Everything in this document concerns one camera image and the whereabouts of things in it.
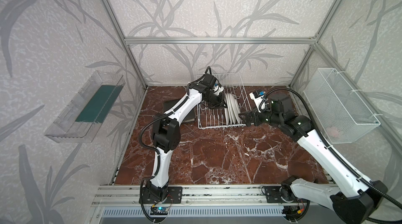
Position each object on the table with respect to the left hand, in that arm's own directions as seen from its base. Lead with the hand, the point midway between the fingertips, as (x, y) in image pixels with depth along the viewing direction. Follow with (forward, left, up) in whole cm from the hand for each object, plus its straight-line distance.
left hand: (230, 102), depth 85 cm
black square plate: (-1, +23, -16) cm, 28 cm away
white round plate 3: (0, -4, -6) cm, 8 cm away
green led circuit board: (-48, +33, -21) cm, 62 cm away
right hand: (-8, -7, +8) cm, 13 cm away
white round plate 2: (-3, 0, -4) cm, 6 cm away
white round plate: (-3, +2, -4) cm, 5 cm away
